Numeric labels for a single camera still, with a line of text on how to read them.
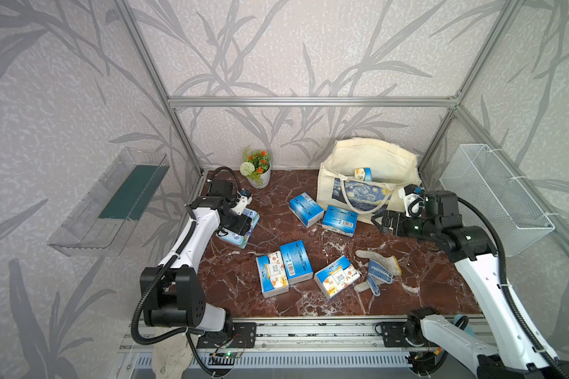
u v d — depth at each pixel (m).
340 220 0.94
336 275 0.79
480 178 0.69
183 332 0.48
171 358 0.69
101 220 0.64
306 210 0.97
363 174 0.99
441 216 0.51
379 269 0.86
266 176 1.06
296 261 0.83
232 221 0.73
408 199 0.64
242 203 0.79
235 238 0.79
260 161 1.04
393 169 0.94
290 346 0.72
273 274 0.80
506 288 0.41
